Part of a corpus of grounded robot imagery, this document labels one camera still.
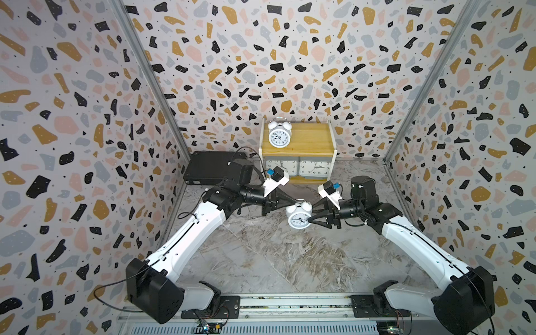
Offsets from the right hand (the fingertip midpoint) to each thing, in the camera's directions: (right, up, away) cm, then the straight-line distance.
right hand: (310, 216), depth 70 cm
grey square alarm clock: (-6, +18, +20) cm, 27 cm away
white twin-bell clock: (-4, +1, -3) cm, 5 cm away
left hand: (-6, +5, -4) cm, 9 cm away
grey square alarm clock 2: (+5, +17, +20) cm, 27 cm away
